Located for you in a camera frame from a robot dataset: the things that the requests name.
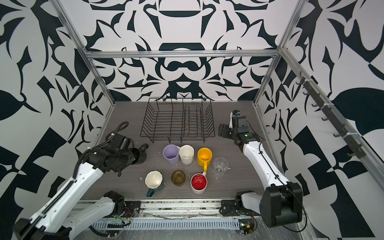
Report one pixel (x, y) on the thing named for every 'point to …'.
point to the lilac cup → (171, 153)
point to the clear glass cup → (220, 165)
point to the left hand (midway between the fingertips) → (130, 156)
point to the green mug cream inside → (153, 179)
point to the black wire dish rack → (177, 118)
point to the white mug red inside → (198, 183)
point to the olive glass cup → (178, 177)
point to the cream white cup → (186, 153)
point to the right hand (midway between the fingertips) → (225, 126)
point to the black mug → (136, 152)
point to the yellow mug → (204, 158)
